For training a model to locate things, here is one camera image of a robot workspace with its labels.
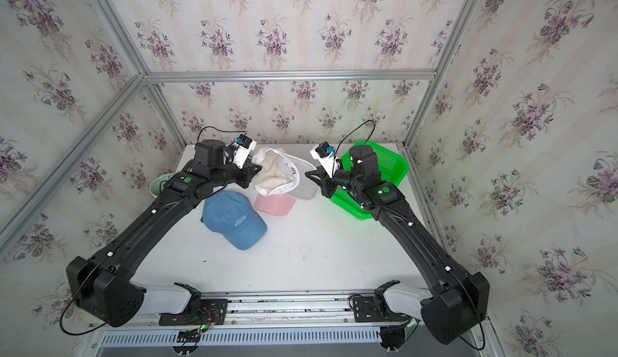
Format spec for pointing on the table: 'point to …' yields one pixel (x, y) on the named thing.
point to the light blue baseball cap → (229, 214)
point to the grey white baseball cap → (279, 173)
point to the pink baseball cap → (277, 204)
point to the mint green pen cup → (158, 183)
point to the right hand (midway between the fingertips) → (312, 172)
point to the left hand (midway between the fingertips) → (260, 167)
